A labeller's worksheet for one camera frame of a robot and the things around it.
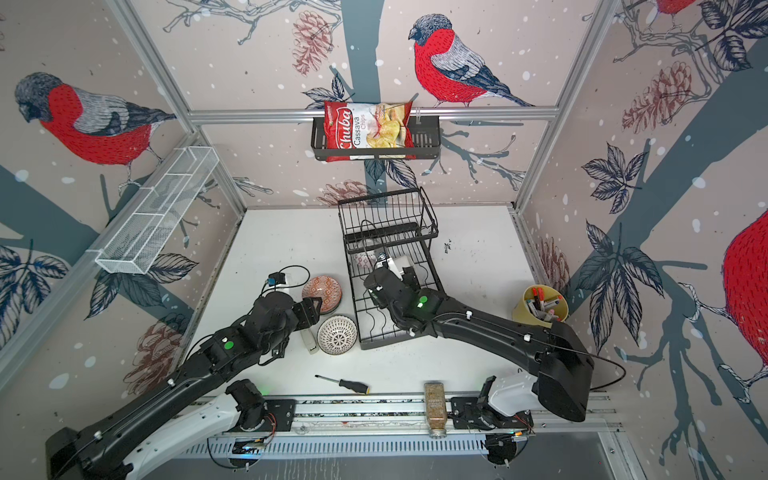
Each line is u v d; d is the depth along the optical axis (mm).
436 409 702
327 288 919
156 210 778
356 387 765
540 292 814
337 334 858
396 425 728
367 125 878
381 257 638
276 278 685
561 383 387
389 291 569
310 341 826
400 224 1120
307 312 674
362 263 990
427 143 928
